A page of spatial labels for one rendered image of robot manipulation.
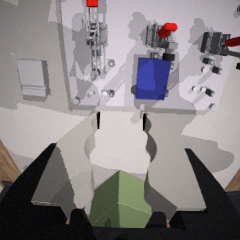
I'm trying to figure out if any blue plate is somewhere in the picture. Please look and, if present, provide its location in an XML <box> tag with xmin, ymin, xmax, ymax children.
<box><xmin>135</xmin><ymin>57</ymin><xmax>171</xmax><ymax>100</ymax></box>

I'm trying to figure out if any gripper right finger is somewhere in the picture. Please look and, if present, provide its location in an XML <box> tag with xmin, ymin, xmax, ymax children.
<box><xmin>143</xmin><ymin>113</ymin><xmax>240</xmax><ymax>240</ymax></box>

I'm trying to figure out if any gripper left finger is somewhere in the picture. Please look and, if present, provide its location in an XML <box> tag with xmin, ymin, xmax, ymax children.
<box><xmin>0</xmin><ymin>111</ymin><xmax>100</xmax><ymax>240</ymax></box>

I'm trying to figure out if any toggle clamp with red handle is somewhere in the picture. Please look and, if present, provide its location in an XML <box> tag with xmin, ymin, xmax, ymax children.
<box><xmin>200</xmin><ymin>32</ymin><xmax>240</xmax><ymax>59</ymax></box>
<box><xmin>85</xmin><ymin>0</ymin><xmax>106</xmax><ymax>82</ymax></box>

